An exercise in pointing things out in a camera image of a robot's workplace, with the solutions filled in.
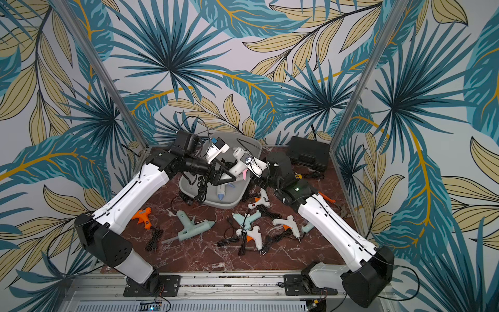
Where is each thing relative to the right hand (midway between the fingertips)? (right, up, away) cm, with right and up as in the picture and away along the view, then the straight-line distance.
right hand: (258, 161), depth 74 cm
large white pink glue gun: (-7, -2, -5) cm, 9 cm away
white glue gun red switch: (+3, -18, +22) cm, 28 cm away
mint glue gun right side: (+23, -29, +13) cm, 39 cm away
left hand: (-10, -6, -3) cm, 12 cm away
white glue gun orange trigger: (-1, -31, +12) cm, 34 cm away
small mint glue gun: (-5, -26, +14) cm, 30 cm away
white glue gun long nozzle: (+14, -28, +14) cm, 34 cm away
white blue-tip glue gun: (-17, -14, +22) cm, 31 cm away
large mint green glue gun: (-29, -29, +11) cm, 42 cm away
